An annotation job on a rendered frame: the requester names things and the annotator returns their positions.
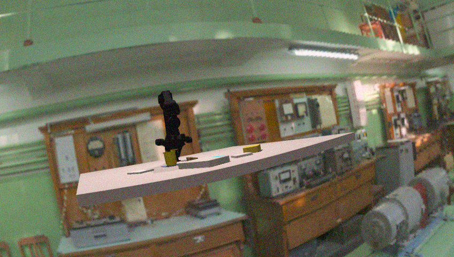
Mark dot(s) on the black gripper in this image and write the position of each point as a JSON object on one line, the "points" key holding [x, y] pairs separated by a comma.
{"points": [[165, 143]]}

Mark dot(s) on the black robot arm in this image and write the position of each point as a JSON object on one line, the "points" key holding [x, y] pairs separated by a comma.
{"points": [[170, 112]]}

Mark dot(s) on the yellow cup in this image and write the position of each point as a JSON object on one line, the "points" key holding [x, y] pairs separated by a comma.
{"points": [[170, 158]]}

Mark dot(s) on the yellow rectangular block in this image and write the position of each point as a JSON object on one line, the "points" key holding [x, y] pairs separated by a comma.
{"points": [[253, 149]]}

